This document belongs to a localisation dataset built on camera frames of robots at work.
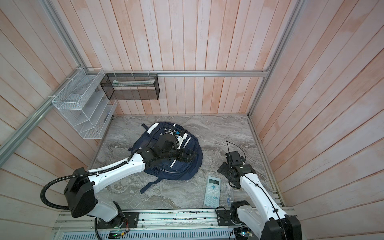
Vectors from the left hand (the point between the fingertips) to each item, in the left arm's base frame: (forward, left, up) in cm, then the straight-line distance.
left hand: (190, 155), depth 77 cm
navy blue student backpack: (+20, +29, -11) cm, 36 cm away
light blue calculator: (-14, -13, -18) cm, 25 cm away
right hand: (-4, -21, -14) cm, 25 cm away
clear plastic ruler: (-15, -21, -17) cm, 31 cm away
